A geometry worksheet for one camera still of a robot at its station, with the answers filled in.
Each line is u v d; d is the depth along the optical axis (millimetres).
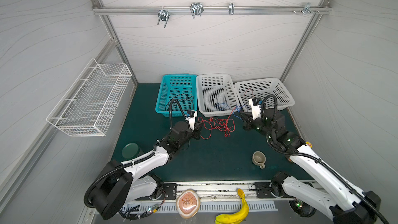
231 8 783
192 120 715
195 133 719
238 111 927
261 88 1048
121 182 403
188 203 678
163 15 790
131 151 751
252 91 1052
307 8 768
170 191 733
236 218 625
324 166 453
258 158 837
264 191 732
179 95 1132
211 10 798
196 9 762
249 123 643
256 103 626
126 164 448
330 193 433
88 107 678
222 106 1075
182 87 1186
